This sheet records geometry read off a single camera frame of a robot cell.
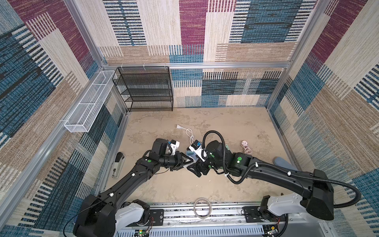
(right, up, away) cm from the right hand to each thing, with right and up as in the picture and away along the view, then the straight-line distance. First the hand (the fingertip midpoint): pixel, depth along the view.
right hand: (195, 163), depth 74 cm
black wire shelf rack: (-36, +45, +36) cm, 68 cm away
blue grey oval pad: (+52, -4, +17) cm, 55 cm away
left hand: (-2, 0, +1) cm, 2 cm away
